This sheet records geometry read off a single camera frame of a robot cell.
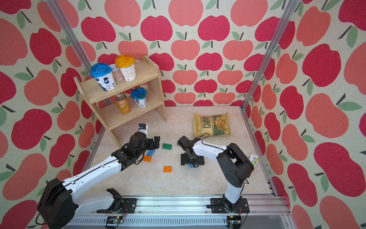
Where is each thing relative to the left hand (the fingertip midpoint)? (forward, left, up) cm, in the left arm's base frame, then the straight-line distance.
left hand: (154, 139), depth 82 cm
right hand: (-9, -22, -17) cm, 29 cm away
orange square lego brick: (-12, -8, -15) cm, 20 cm away
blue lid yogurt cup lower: (+23, +10, +15) cm, 29 cm away
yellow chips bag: (+18, -41, -9) cm, 45 cm away
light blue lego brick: (-10, -22, -14) cm, 28 cm away
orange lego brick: (-5, +6, -15) cm, 17 cm away
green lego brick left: (+3, -6, -14) cm, 16 cm away
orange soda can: (+15, +18, +14) cm, 28 cm away
